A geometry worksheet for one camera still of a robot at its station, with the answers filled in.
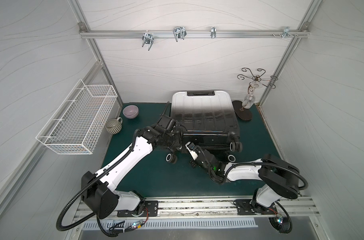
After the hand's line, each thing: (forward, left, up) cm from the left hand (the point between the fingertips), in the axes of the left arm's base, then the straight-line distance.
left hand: (181, 143), depth 76 cm
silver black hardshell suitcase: (+14, -15, +4) cm, 20 cm away
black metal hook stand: (+37, -46, -17) cm, 61 cm away
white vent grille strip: (-34, +41, -20) cm, 57 cm away
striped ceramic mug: (+22, +49, -16) cm, 56 cm away
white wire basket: (+1, +49, +12) cm, 50 cm away
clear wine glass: (+33, -43, +1) cm, 54 cm away
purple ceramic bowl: (+36, +40, -15) cm, 56 cm away
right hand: (+2, -4, -9) cm, 10 cm away
